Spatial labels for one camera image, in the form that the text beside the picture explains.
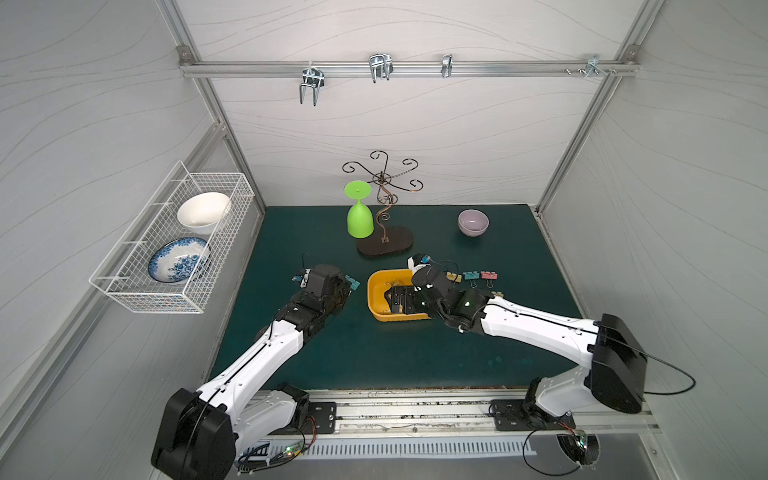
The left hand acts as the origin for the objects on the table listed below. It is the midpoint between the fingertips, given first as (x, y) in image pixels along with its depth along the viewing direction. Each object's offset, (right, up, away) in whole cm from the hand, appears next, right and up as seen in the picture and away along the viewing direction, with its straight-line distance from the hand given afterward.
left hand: (352, 279), depth 83 cm
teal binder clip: (+38, -1, +16) cm, 42 cm away
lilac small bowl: (+43, +17, +31) cm, 56 cm away
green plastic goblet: (+2, +16, +5) cm, 17 cm away
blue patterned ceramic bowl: (-37, +7, -18) cm, 41 cm away
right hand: (+13, -3, -3) cm, 13 cm away
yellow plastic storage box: (+7, -3, +12) cm, 14 cm away
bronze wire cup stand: (+14, +11, +27) cm, 32 cm away
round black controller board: (+57, -39, -12) cm, 70 cm away
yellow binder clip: (+32, -1, +16) cm, 36 cm away
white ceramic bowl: (-39, +19, -6) cm, 44 cm away
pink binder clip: (+44, -2, +17) cm, 47 cm away
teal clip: (0, -2, +4) cm, 5 cm away
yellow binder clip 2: (+46, -7, +14) cm, 49 cm away
